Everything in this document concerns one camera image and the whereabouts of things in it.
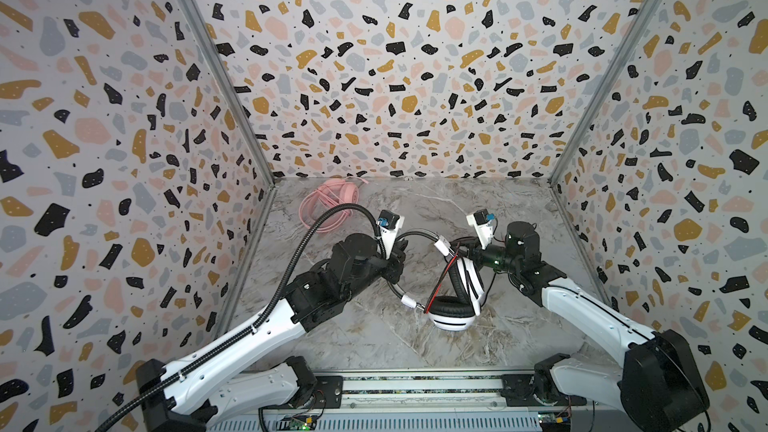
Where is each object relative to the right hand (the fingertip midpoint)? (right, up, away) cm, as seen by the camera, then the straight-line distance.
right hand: (448, 241), depth 78 cm
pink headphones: (-37, +14, +29) cm, 49 cm away
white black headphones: (-1, -10, -18) cm, 21 cm away
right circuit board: (+25, -42, -6) cm, 49 cm away
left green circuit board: (-36, -43, -7) cm, 57 cm away
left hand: (-10, +2, -12) cm, 16 cm away
